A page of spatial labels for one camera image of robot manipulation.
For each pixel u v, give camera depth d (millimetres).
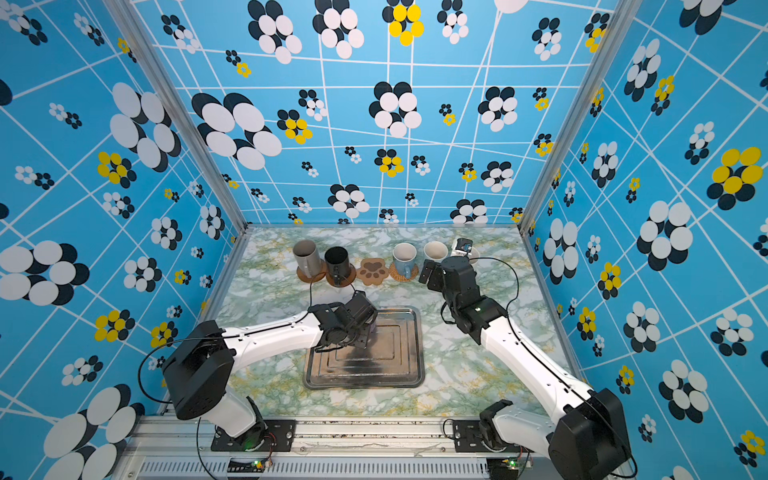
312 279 1016
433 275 709
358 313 668
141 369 423
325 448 723
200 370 438
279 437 736
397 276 1044
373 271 1054
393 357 868
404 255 1021
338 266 978
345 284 1019
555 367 450
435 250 1001
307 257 963
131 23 698
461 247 680
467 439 725
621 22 690
